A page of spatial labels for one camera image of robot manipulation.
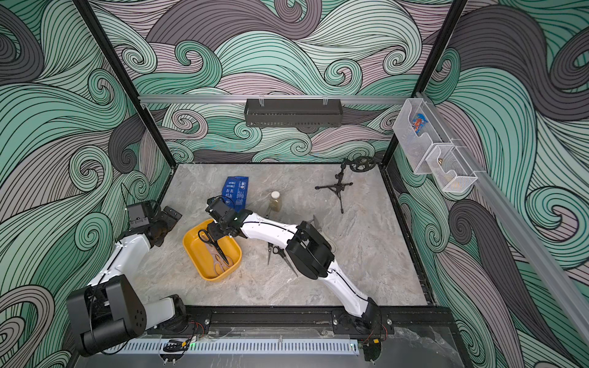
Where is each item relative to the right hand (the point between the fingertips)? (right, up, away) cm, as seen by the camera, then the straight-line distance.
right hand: (217, 226), depth 89 cm
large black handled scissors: (+1, -5, -4) cm, 7 cm away
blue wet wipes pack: (+3, +13, +16) cm, 21 cm away
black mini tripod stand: (+58, +25, +1) cm, 63 cm away
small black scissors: (+21, -8, +1) cm, 23 cm away
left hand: (-17, +4, -2) cm, 18 cm away
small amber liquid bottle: (+23, +9, +8) cm, 26 cm away
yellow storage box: (-3, -12, -3) cm, 13 cm away
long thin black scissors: (+24, -10, +1) cm, 25 cm away
